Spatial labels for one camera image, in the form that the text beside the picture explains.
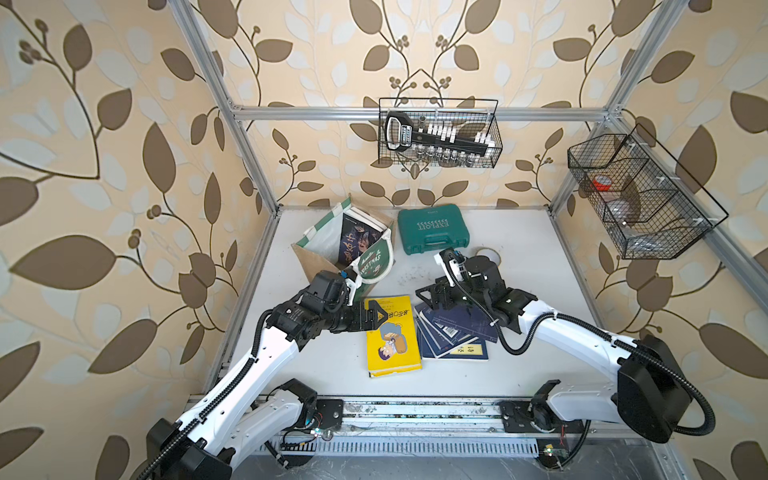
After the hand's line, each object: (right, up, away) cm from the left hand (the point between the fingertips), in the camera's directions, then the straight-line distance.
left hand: (371, 315), depth 74 cm
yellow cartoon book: (+5, -11, +8) cm, 14 cm away
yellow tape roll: (+39, +14, +28) cm, 50 cm away
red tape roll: (+63, +34, +6) cm, 72 cm away
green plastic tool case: (+20, +23, +34) cm, 45 cm away
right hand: (+15, +6, +7) cm, 17 cm away
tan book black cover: (0, +26, +16) cm, 30 cm away
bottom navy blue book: (+29, -12, +8) cm, 32 cm away
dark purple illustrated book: (-6, +20, +20) cm, 29 cm away
